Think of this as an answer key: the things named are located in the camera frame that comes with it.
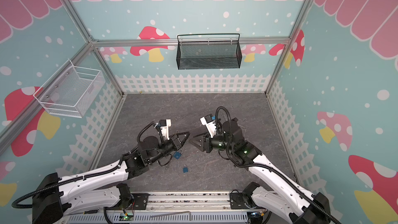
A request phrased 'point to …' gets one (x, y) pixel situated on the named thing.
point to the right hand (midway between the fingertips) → (191, 140)
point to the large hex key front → (173, 213)
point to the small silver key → (166, 167)
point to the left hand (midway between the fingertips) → (191, 137)
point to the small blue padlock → (185, 168)
